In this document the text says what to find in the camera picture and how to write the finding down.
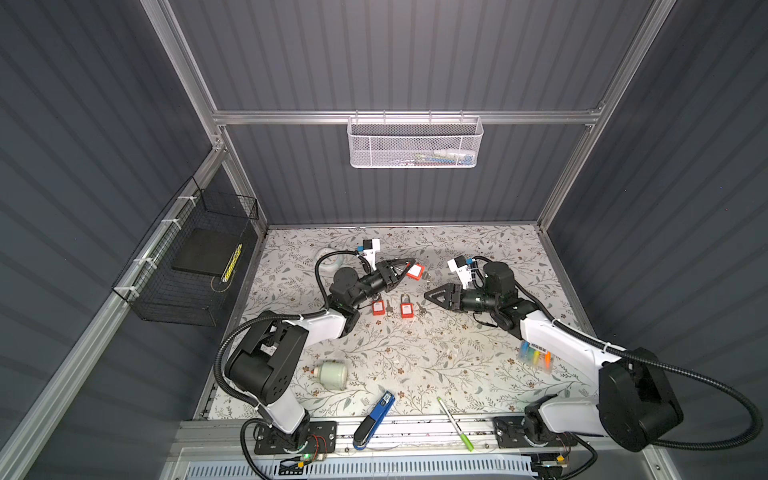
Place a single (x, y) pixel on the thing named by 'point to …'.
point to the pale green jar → (332, 375)
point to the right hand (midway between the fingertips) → (432, 300)
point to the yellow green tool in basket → (232, 263)
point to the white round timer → (330, 263)
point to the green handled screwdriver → (467, 442)
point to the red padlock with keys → (406, 306)
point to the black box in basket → (208, 251)
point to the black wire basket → (161, 294)
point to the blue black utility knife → (368, 425)
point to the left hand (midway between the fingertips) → (416, 263)
